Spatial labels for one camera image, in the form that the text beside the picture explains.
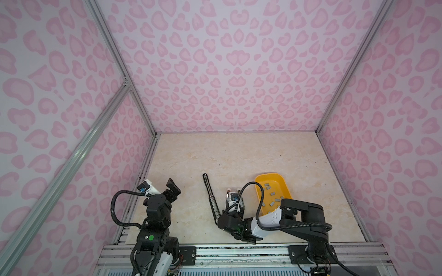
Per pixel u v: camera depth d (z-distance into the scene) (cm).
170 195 67
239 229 65
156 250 50
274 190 93
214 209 86
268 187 93
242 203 88
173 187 69
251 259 73
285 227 45
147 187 62
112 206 47
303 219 50
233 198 74
